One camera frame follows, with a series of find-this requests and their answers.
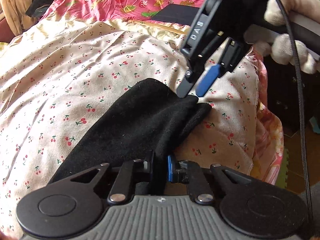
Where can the cherry print bed sheet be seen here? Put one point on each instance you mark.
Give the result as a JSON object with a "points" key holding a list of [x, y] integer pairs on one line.
{"points": [[62, 80]]}

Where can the black pants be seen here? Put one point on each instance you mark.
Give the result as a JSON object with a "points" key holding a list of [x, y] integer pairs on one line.
{"points": [[140, 120]]}

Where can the dark wooden nightstand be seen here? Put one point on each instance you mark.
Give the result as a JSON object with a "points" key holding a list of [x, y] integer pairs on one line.
{"points": [[282, 92]]}

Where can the person's right hand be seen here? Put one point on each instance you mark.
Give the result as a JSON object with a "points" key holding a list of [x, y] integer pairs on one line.
{"points": [[282, 45]]}

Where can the beige patterned curtain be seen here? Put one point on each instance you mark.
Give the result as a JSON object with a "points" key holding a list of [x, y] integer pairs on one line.
{"points": [[12, 10]]}

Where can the green foam floor mat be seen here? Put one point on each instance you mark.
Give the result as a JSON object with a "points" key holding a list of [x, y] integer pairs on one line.
{"points": [[282, 167]]}

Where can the dark flat box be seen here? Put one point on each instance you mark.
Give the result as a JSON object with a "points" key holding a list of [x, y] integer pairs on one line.
{"points": [[172, 15]]}

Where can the pink fruit print quilt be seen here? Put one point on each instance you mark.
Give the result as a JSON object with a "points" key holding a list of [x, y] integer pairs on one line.
{"points": [[112, 2]]}

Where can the dark clothes pile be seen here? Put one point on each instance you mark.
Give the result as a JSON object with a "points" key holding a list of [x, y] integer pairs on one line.
{"points": [[40, 5]]}

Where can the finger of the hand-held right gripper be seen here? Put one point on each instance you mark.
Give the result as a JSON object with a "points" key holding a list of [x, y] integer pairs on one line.
{"points": [[207, 80], [187, 85]]}

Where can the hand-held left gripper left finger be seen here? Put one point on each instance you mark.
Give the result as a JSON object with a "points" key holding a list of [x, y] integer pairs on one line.
{"points": [[125, 177]]}

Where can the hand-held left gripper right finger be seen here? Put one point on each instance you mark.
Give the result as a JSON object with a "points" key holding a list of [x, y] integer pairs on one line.
{"points": [[171, 168]]}

